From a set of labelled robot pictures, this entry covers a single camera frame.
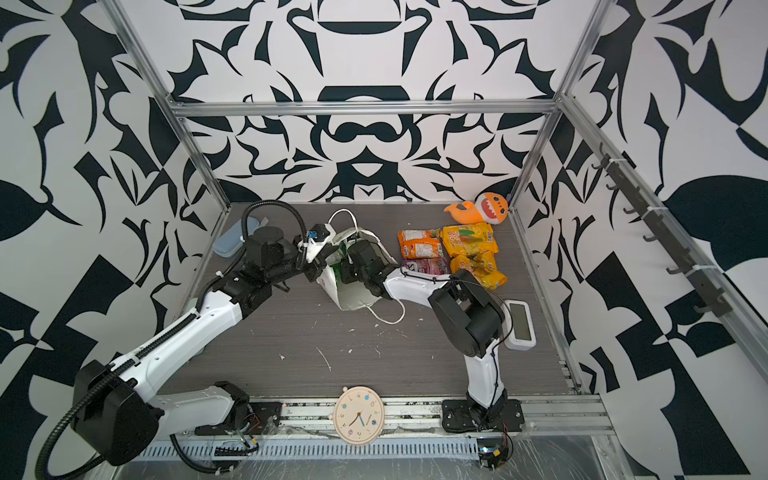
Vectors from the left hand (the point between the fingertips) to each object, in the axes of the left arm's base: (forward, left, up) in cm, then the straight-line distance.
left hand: (335, 238), depth 75 cm
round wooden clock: (-34, -5, -25) cm, 43 cm away
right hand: (+6, 0, -18) cm, 19 cm away
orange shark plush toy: (+27, -51, -19) cm, 61 cm away
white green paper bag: (-6, -2, -18) cm, 19 cm away
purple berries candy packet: (+7, -28, -25) cm, 38 cm away
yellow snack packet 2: (+10, -44, -24) cm, 51 cm away
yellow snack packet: (+17, -42, -24) cm, 51 cm away
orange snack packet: (+16, -25, -25) cm, 39 cm away
